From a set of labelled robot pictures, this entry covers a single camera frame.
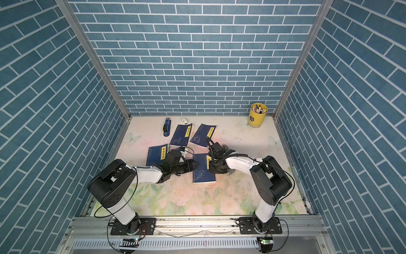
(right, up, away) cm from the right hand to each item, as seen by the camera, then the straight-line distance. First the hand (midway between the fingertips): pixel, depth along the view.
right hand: (212, 171), depth 92 cm
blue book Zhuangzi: (-6, -1, -2) cm, 6 cm away
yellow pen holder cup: (+30, +34, +13) cm, 48 cm away
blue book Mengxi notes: (-34, +9, +4) cm, 36 cm away
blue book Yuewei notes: (-9, +20, +16) cm, 27 cm away
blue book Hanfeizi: (-21, +20, +16) cm, 34 cm away
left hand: (-7, +3, -2) cm, 8 cm away
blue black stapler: (-32, +26, +16) cm, 44 cm away
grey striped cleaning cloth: (+9, +3, -11) cm, 15 cm away
